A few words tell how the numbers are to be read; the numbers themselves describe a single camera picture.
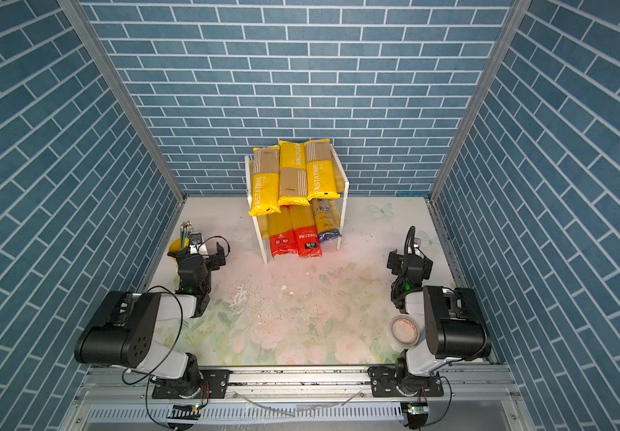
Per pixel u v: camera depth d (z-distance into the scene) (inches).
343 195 30.7
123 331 18.1
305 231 34.0
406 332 33.1
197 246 29.9
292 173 31.1
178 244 36.6
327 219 35.0
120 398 28.8
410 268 28.1
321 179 30.4
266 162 32.5
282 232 34.1
